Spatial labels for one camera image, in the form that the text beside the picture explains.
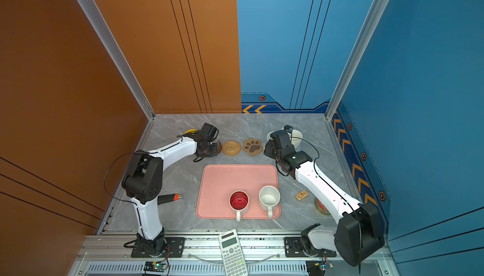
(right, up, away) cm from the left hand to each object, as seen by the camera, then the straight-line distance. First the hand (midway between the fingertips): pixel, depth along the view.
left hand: (213, 149), depth 98 cm
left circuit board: (-17, -42, -27) cm, 53 cm away
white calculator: (+13, -37, -27) cm, 48 cm away
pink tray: (+3, -15, -9) cm, 18 cm away
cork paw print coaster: (+21, +1, +7) cm, 22 cm away
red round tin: (+50, -24, -18) cm, 58 cm away
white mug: (+28, -20, -13) cm, 37 cm away
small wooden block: (+44, -20, -12) cm, 49 cm away
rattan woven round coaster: (+9, 0, +5) cm, 11 cm away
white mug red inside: (+15, -22, -15) cm, 30 cm away
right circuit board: (+45, -42, -28) cm, 68 cm away
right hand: (+28, +3, -15) cm, 32 cm away
